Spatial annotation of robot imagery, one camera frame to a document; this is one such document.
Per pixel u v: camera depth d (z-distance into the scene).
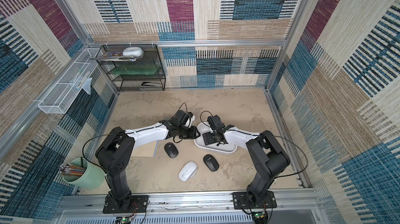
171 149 0.88
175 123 0.74
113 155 0.49
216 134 0.76
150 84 1.12
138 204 0.73
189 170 0.81
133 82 1.19
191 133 0.82
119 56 0.92
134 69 0.94
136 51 0.89
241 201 0.73
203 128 0.99
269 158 0.46
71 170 0.68
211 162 0.85
